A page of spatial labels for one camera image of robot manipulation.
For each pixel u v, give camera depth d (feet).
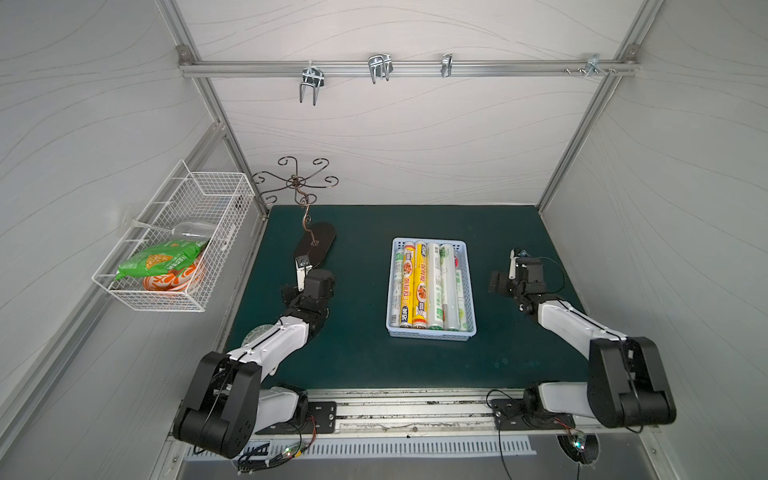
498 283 2.76
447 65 2.40
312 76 2.56
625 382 1.40
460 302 2.92
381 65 2.51
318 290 2.21
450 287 2.96
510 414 2.39
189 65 2.51
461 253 3.31
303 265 2.47
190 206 2.50
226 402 1.34
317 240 3.52
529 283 2.31
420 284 2.91
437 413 2.46
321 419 2.42
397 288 3.04
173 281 2.04
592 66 2.51
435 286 2.91
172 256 1.80
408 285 2.97
